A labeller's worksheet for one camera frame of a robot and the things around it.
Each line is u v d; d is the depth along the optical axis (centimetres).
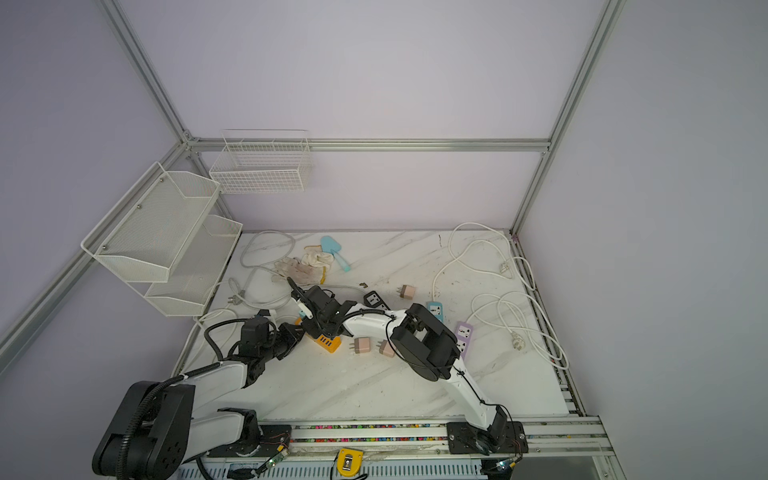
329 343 88
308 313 82
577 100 82
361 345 88
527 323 94
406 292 101
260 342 71
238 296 96
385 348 87
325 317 72
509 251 115
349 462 70
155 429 42
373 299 98
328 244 118
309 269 107
